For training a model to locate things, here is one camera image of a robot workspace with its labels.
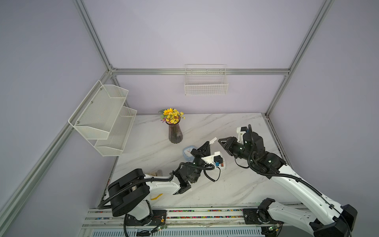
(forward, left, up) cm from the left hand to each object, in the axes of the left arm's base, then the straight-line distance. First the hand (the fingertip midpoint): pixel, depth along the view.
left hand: (205, 141), depth 74 cm
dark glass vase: (+16, +18, -16) cm, 29 cm away
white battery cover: (-1, -4, +2) cm, 4 cm away
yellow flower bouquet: (+19, +20, 0) cm, 27 cm away
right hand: (-2, -7, +1) cm, 7 cm away
